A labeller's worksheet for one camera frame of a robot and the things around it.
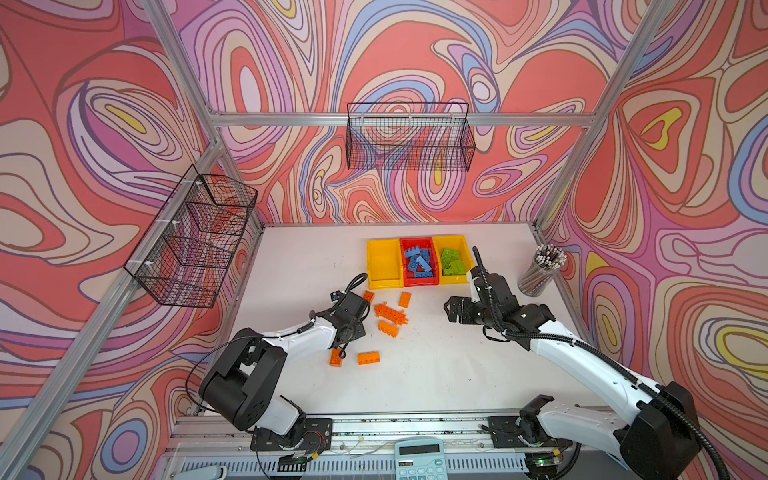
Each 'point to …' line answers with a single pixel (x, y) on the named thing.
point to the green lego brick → (452, 264)
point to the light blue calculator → (420, 459)
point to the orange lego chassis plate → (389, 313)
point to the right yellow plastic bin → (457, 242)
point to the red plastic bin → (419, 261)
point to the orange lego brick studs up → (404, 300)
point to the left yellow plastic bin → (384, 264)
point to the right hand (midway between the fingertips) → (460, 313)
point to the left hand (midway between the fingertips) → (359, 326)
